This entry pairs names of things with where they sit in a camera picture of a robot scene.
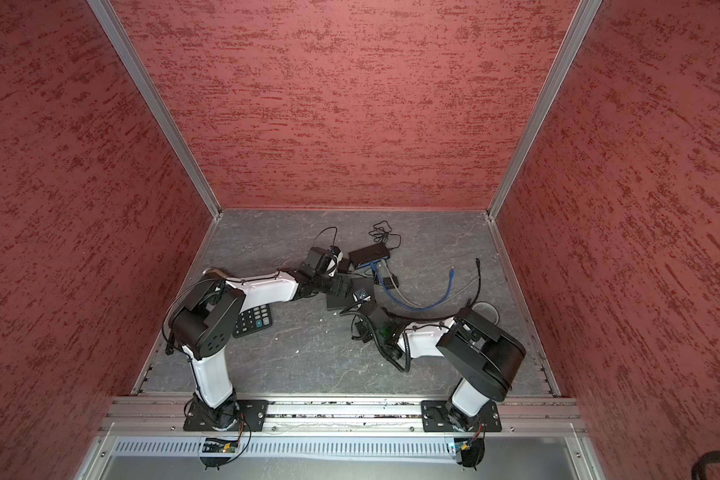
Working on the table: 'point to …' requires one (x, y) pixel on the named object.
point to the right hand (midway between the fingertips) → (363, 322)
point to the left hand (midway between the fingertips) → (340, 286)
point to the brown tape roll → (487, 310)
